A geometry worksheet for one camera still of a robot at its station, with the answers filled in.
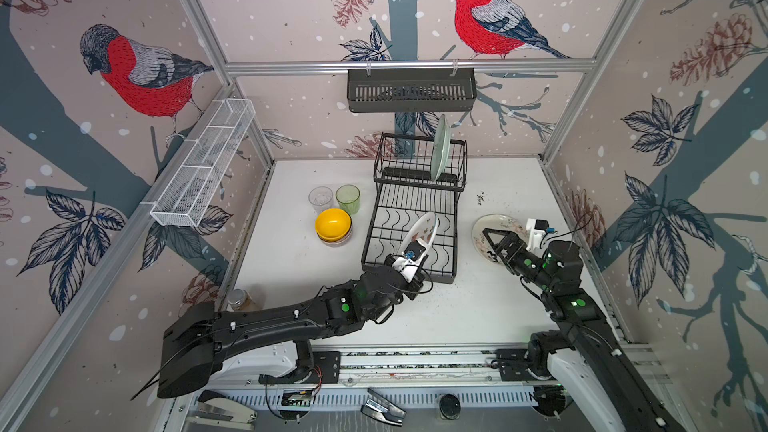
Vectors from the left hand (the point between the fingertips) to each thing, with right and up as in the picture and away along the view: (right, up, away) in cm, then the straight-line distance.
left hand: (425, 257), depth 69 cm
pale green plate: (+5, +26, +7) cm, 28 cm away
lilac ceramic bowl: (-28, -1, +21) cm, 35 cm away
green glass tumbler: (-23, +12, +32) cm, 41 cm away
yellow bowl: (-27, +4, +25) cm, 38 cm away
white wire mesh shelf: (-59, +13, +1) cm, 60 cm away
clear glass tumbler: (-34, +12, +37) cm, 51 cm away
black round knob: (+4, -29, -9) cm, 30 cm away
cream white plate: (+28, +4, +32) cm, 43 cm away
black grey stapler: (-50, -37, +1) cm, 62 cm away
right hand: (+17, +2, +7) cm, 18 cm away
